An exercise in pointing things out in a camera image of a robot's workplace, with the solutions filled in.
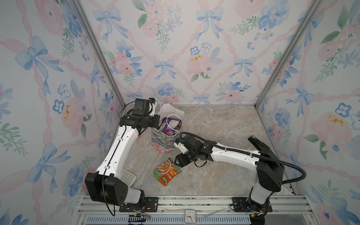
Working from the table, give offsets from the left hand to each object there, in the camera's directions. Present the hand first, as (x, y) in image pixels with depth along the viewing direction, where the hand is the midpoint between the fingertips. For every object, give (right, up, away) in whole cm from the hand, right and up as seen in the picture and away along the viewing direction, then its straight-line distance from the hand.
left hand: (156, 117), depth 78 cm
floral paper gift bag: (+3, -14, +2) cm, 15 cm away
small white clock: (+18, -49, -9) cm, 53 cm away
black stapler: (+65, -16, +18) cm, 69 cm away
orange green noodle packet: (+5, -32, +6) cm, 33 cm away
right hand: (+11, -24, +2) cm, 27 cm away
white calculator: (-18, -35, +3) cm, 39 cm away
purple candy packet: (+7, -5, +6) cm, 10 cm away
